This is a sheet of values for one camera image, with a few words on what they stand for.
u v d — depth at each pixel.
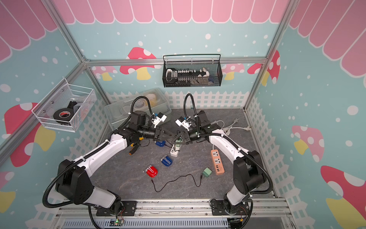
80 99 0.79
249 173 0.45
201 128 0.66
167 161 0.89
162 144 0.97
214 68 0.96
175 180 0.82
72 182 0.42
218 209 0.74
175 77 0.88
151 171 0.85
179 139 0.73
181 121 0.73
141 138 0.68
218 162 0.88
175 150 0.87
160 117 0.72
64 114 0.70
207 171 0.85
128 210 0.74
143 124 0.67
